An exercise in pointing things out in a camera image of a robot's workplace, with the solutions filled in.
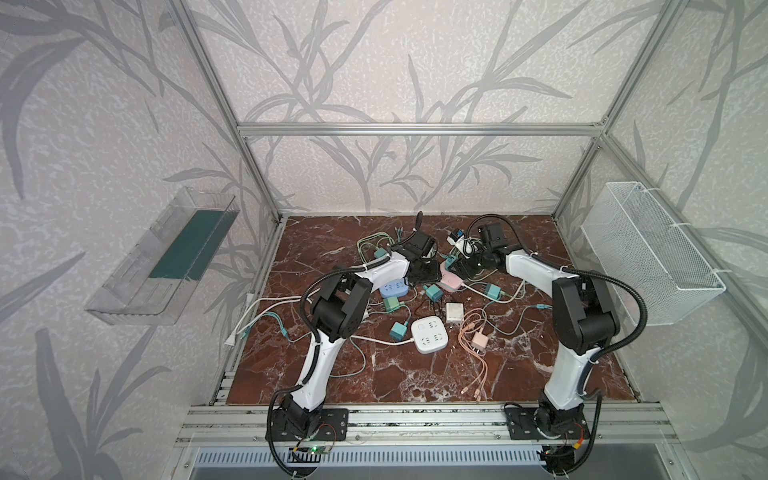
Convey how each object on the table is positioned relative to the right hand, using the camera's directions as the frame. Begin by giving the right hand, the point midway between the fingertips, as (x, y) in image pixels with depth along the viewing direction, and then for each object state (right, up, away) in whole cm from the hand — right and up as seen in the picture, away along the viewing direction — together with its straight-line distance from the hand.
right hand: (458, 252), depth 99 cm
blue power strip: (-21, -12, -3) cm, 24 cm away
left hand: (-5, -5, 0) cm, 8 cm away
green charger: (-22, -16, -5) cm, 28 cm away
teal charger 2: (-20, -23, -11) cm, 33 cm away
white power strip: (-11, -23, -12) cm, 28 cm away
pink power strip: (-3, -9, -1) cm, 10 cm away
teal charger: (-8, -13, -2) cm, 16 cm away
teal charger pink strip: (+11, -13, -2) cm, 17 cm away
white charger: (-3, -18, -8) cm, 20 cm away
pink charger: (+4, -25, -12) cm, 28 cm away
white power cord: (-64, -17, -2) cm, 66 cm away
